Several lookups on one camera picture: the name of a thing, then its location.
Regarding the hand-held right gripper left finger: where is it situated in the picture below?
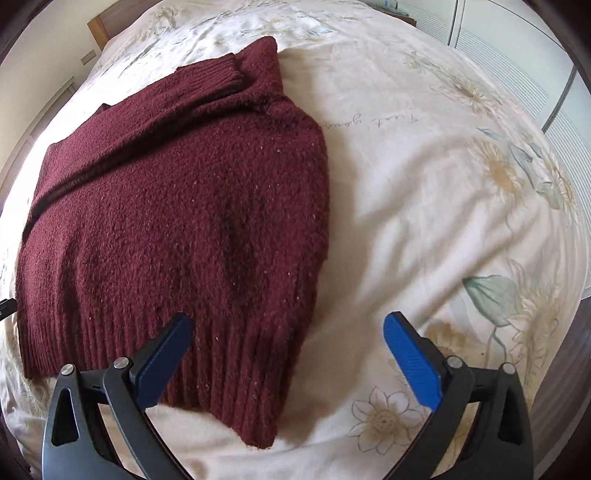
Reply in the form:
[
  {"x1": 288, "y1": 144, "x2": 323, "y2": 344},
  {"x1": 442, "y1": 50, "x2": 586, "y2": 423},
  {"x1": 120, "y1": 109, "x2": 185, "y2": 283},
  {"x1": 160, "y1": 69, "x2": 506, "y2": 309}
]
[{"x1": 41, "y1": 313, "x2": 195, "y2": 480}]

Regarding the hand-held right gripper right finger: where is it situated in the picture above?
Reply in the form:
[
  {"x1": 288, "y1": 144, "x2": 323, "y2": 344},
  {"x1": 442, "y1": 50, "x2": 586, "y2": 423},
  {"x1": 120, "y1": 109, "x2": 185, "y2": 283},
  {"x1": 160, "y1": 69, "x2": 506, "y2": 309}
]
[{"x1": 383, "y1": 311, "x2": 534, "y2": 480}]

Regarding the dark red knit sweater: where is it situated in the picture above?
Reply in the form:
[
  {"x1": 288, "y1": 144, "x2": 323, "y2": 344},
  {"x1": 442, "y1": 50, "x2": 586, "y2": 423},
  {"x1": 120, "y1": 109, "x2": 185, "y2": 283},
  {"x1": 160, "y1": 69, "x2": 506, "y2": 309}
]
[{"x1": 14, "y1": 36, "x2": 331, "y2": 449}]

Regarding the floral white duvet cover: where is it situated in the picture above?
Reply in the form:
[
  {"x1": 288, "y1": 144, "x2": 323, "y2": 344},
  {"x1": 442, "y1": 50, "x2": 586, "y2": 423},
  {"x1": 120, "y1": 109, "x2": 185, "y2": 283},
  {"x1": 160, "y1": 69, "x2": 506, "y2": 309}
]
[{"x1": 0, "y1": 0, "x2": 585, "y2": 480}]

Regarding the wooden bed headboard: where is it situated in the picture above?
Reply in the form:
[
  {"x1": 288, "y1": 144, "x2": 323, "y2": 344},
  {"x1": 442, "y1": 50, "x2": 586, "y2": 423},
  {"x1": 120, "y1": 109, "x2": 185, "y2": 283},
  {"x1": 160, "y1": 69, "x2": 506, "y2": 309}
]
[{"x1": 88, "y1": 6, "x2": 162, "y2": 51}]

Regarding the white sliding door wardrobe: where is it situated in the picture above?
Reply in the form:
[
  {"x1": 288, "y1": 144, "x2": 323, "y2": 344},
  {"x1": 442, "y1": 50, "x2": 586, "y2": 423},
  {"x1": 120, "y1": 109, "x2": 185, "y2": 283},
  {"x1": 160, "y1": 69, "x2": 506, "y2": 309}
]
[{"x1": 444, "y1": 0, "x2": 591, "y2": 289}]

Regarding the wooden nightstand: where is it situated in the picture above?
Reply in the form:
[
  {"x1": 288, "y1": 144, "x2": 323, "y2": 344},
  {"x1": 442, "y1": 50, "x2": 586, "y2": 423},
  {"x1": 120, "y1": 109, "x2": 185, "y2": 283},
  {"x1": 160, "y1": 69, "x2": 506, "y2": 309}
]
[{"x1": 369, "y1": 0, "x2": 419, "y2": 28}]

